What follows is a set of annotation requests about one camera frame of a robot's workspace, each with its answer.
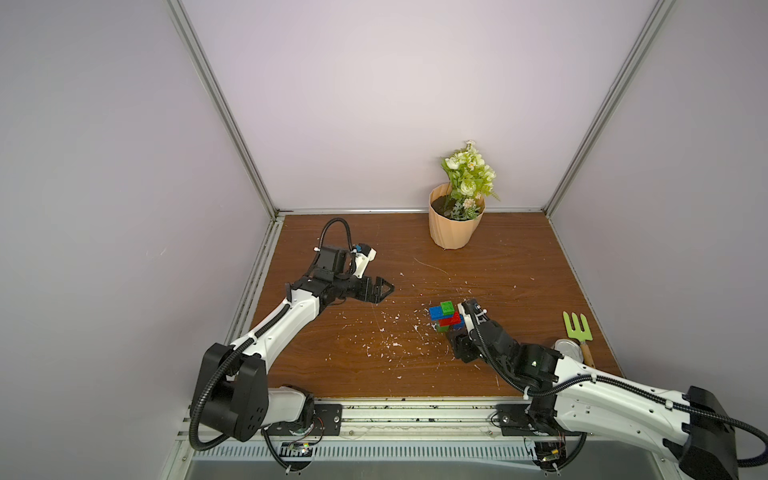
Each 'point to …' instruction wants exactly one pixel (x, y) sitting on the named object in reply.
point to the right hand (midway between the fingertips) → (454, 330)
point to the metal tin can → (569, 347)
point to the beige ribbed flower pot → (446, 233)
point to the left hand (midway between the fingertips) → (385, 285)
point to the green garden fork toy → (583, 336)
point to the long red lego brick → (450, 321)
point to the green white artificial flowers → (470, 181)
